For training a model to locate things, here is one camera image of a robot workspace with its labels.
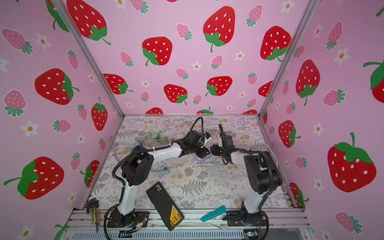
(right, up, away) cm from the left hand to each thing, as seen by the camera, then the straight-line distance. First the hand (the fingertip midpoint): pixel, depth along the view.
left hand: (208, 149), depth 94 cm
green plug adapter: (-37, +8, +11) cm, 39 cm away
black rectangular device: (-23, -28, -17) cm, 40 cm away
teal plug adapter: (-49, +3, +8) cm, 50 cm away
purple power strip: (-6, -7, -1) cm, 9 cm away
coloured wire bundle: (-62, -28, -17) cm, 70 cm away
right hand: (+4, 0, +5) cm, 6 cm away
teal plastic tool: (+6, -30, -16) cm, 34 cm away
